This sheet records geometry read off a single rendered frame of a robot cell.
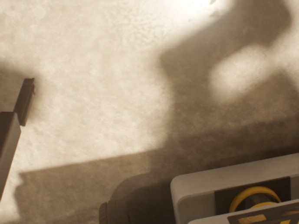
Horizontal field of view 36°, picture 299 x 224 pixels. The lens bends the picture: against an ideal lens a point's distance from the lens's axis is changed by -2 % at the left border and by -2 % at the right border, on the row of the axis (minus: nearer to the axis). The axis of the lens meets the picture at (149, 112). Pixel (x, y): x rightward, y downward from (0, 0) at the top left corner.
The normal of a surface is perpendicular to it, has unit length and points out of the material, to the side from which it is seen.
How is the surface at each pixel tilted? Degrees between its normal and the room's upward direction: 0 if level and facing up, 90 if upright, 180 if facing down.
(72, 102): 0
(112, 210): 83
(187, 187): 90
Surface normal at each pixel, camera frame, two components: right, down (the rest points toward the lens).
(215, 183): -0.15, -0.93
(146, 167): 0.10, 0.33
